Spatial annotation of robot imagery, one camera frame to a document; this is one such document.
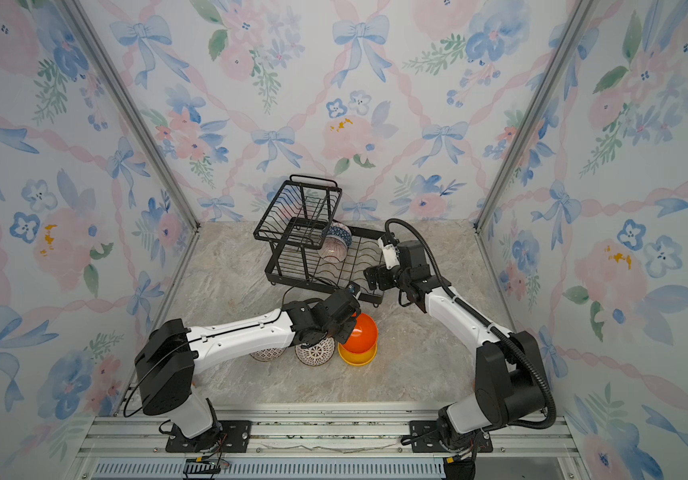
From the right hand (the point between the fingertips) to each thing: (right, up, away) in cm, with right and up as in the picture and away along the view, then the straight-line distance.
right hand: (379, 265), depth 89 cm
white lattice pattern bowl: (-18, -26, -3) cm, 32 cm away
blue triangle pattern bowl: (-12, +12, +22) cm, 28 cm away
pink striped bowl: (-15, +5, +19) cm, 25 cm away
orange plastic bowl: (-5, -19, -7) cm, 21 cm away
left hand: (-9, -15, -6) cm, 18 cm away
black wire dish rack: (-20, +5, -8) cm, 22 cm away
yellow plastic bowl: (-6, -25, -7) cm, 27 cm away
